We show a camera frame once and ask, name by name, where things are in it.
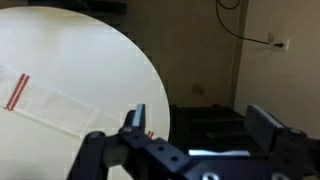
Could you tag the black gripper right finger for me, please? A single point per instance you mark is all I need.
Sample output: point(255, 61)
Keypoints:
point(261, 128)

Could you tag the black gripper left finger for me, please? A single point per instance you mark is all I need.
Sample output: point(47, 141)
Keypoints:
point(139, 116)

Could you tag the white towel with red stripes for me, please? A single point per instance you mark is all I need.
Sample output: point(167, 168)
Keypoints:
point(50, 103)

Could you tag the white wall outlet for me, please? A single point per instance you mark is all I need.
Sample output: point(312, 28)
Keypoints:
point(280, 43)

